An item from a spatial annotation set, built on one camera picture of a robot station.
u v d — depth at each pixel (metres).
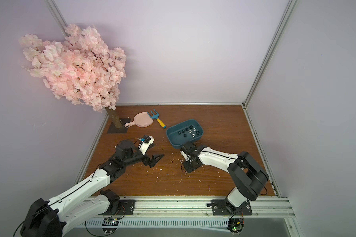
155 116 1.14
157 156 0.71
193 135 1.00
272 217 0.72
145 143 0.67
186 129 1.04
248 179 0.44
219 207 0.73
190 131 1.03
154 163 0.70
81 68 0.64
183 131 1.03
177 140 0.99
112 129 1.06
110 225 0.72
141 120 1.12
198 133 1.02
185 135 1.00
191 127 1.04
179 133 1.03
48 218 0.39
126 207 0.73
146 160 0.69
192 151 0.66
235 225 0.70
